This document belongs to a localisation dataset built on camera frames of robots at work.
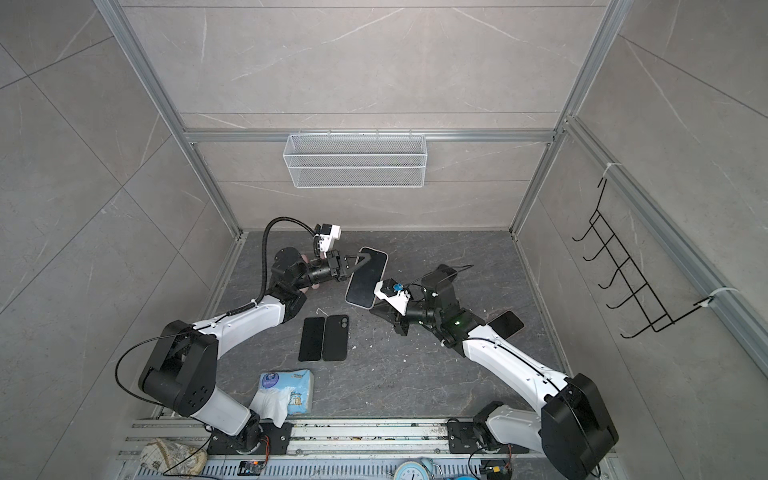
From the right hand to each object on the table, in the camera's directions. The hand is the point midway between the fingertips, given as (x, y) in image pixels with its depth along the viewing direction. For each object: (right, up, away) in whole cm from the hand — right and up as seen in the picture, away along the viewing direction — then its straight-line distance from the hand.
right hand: (377, 306), depth 74 cm
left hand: (-1, +12, -3) cm, 12 cm away
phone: (-3, +6, -2) cm, 7 cm away
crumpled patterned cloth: (-50, -34, -5) cm, 61 cm away
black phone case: (-14, -13, +17) cm, 25 cm away
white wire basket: (-9, +45, +27) cm, 53 cm away
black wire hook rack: (+57, +5, -12) cm, 58 cm away
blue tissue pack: (-24, -23, +1) cm, 33 cm away
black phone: (-21, -13, +17) cm, 30 cm away
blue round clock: (+8, -36, -8) cm, 37 cm away
